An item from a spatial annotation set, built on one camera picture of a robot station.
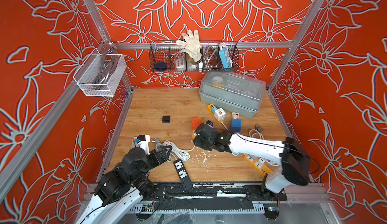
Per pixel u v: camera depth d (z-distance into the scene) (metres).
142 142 0.60
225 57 0.86
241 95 0.92
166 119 1.04
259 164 0.79
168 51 0.95
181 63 0.94
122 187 0.46
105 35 0.87
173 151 0.85
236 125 0.90
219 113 0.95
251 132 0.93
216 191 0.74
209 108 1.03
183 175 0.76
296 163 0.43
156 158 0.57
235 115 1.00
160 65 1.00
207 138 0.61
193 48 0.90
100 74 0.76
